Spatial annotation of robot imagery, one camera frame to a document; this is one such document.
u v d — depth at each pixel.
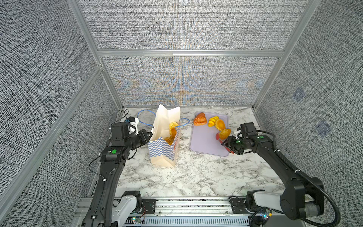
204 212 0.73
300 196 0.40
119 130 0.53
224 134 0.97
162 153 0.80
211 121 1.06
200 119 1.06
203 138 0.99
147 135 0.64
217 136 0.94
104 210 0.39
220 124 1.03
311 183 0.40
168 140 0.69
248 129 0.65
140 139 0.63
